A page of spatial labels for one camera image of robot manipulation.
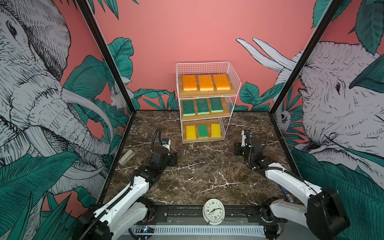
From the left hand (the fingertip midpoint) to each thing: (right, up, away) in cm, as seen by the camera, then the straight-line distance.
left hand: (172, 150), depth 83 cm
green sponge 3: (+26, +26, +5) cm, 37 cm away
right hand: (+35, +5, +3) cm, 36 cm away
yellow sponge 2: (+28, +10, +23) cm, 37 cm away
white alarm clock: (+22, -28, -11) cm, 38 cm away
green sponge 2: (+17, +25, +5) cm, 31 cm away
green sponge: (+9, +24, +3) cm, 26 cm away
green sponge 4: (+18, +10, +24) cm, 32 cm away
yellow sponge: (+9, +9, +23) cm, 26 cm away
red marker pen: (+63, -7, +13) cm, 65 cm away
